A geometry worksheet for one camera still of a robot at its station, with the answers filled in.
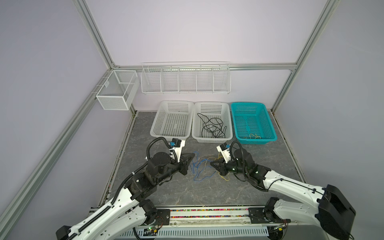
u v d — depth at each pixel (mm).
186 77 984
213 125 1113
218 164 723
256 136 1023
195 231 708
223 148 697
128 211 476
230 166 686
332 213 403
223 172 680
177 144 569
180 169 597
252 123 1119
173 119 1154
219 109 1157
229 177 724
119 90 1019
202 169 896
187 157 661
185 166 575
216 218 753
